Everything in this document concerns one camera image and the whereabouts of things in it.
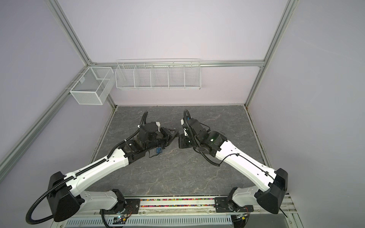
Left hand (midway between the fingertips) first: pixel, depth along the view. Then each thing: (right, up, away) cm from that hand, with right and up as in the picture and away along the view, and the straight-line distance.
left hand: (179, 134), depth 72 cm
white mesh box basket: (-61, +31, +27) cm, 74 cm away
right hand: (-1, -3, 0) cm, 3 cm away
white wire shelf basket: (-17, +40, +28) cm, 51 cm away
